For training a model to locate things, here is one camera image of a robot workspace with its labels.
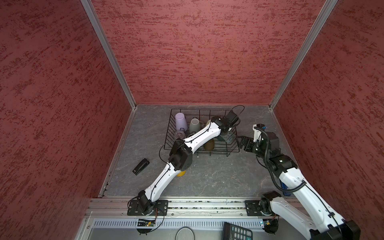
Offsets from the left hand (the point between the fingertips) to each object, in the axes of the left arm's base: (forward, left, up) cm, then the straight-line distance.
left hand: (222, 134), depth 93 cm
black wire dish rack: (-4, 0, -10) cm, 11 cm away
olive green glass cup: (-7, +9, -3) cm, 11 cm away
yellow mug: (-22, +25, -9) cm, 35 cm away
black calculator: (-49, 0, -6) cm, 50 cm away
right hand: (-11, -8, +9) cm, 16 cm away
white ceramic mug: (+5, +18, +2) cm, 19 cm away
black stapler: (-19, +49, -6) cm, 52 cm away
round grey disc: (-50, +22, -9) cm, 55 cm away
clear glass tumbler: (-1, +27, +1) cm, 27 cm away
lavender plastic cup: (+8, +27, +3) cm, 29 cm away
